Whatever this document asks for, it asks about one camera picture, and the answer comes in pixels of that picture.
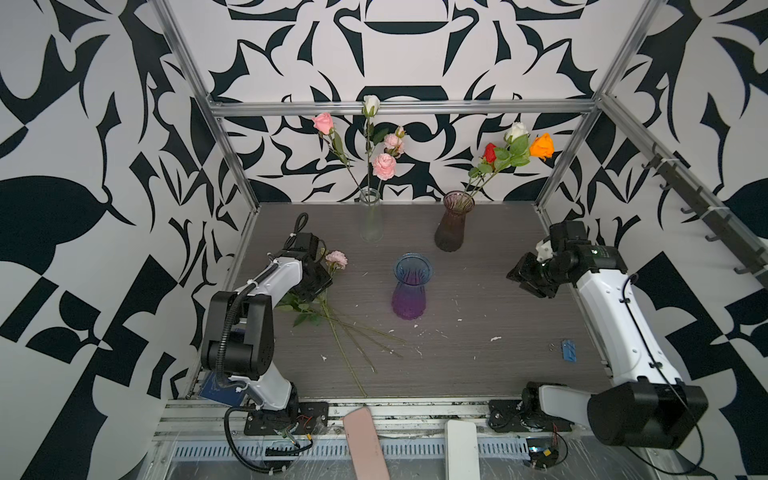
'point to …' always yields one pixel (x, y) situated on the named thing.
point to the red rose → (489, 158)
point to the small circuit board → (543, 452)
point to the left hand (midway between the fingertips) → (324, 281)
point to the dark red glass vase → (450, 231)
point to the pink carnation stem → (311, 308)
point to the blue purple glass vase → (412, 271)
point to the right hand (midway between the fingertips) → (515, 274)
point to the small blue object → (569, 350)
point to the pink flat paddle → (367, 454)
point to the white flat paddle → (461, 452)
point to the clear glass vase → (371, 224)
